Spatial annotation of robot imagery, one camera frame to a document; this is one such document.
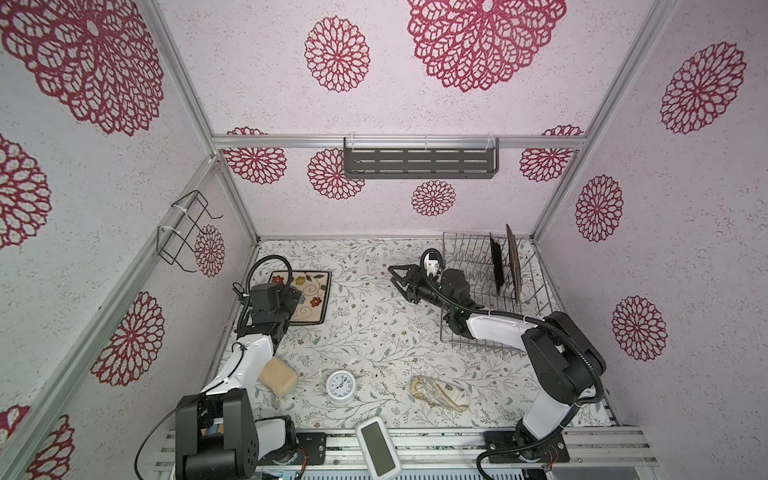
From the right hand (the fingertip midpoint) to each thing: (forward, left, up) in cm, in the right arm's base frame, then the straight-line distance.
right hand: (389, 269), depth 80 cm
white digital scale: (-39, +2, -19) cm, 43 cm away
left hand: (-3, +29, -12) cm, 32 cm away
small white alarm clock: (-25, +13, -20) cm, 34 cm away
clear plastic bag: (-25, -14, -21) cm, 36 cm away
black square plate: (+8, +26, -20) cm, 34 cm away
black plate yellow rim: (+12, -40, -11) cm, 43 cm away
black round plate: (+10, -33, -9) cm, 36 cm away
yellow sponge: (-23, +30, -19) cm, 42 cm away
